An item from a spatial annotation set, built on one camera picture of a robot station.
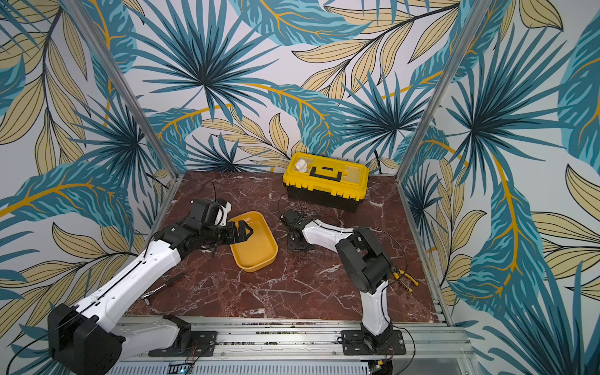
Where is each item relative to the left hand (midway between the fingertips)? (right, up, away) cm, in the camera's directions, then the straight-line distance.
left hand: (241, 237), depth 78 cm
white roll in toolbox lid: (+20, +26, +16) cm, 37 cm away
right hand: (+19, -6, +18) cm, 27 cm away
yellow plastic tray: (+4, -8, +17) cm, 19 cm away
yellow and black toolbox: (+30, +20, +19) cm, 40 cm away
